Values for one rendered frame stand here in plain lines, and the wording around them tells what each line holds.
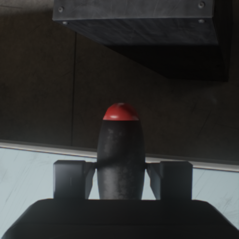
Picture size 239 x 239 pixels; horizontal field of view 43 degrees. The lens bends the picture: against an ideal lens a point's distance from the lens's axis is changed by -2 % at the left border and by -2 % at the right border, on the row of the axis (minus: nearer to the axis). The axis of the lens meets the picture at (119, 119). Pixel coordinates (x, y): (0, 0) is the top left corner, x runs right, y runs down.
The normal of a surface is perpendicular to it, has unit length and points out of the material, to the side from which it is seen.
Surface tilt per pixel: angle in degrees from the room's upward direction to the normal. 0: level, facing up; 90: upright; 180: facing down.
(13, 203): 0
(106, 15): 0
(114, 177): 9
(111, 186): 4
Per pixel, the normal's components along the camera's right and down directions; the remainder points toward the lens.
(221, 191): -0.36, 0.02
